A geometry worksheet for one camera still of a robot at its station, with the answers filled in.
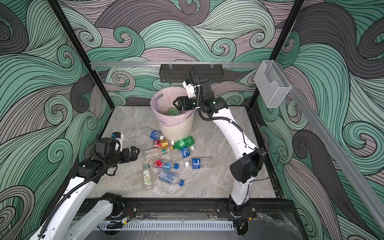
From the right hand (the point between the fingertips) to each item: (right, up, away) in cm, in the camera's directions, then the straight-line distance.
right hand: (180, 101), depth 74 cm
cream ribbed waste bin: (0, -16, +14) cm, 21 cm away
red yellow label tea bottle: (-12, -25, +18) cm, 33 cm away
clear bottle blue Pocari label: (-17, -20, +23) cm, 35 cm away
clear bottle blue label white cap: (+11, -34, +9) cm, 37 cm away
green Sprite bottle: (-6, -5, +20) cm, 21 cm away
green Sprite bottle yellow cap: (+1, -25, +19) cm, 31 cm away
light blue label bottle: (-7, -41, +5) cm, 42 cm away
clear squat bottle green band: (-16, -31, +18) cm, 39 cm away
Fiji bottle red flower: (-9, -35, +9) cm, 38 cm away
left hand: (-25, -25, +1) cm, 36 cm away
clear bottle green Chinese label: (-18, -41, +3) cm, 45 cm away
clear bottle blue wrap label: (+2, -29, +13) cm, 32 cm away
